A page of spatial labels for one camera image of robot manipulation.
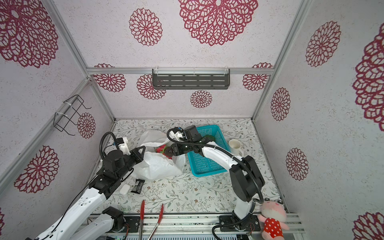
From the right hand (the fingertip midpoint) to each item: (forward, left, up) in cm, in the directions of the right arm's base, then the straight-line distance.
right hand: (169, 148), depth 82 cm
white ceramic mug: (+14, -41, -17) cm, 46 cm away
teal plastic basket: (0, -18, -18) cm, 26 cm away
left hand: (-3, +11, +4) cm, 12 cm away
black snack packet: (-15, +18, -16) cm, 28 cm away
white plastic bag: (-11, +5, +2) cm, 13 cm away
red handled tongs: (-28, +13, -18) cm, 36 cm away
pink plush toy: (-28, -53, -14) cm, 61 cm away
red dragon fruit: (0, +5, -1) cm, 5 cm away
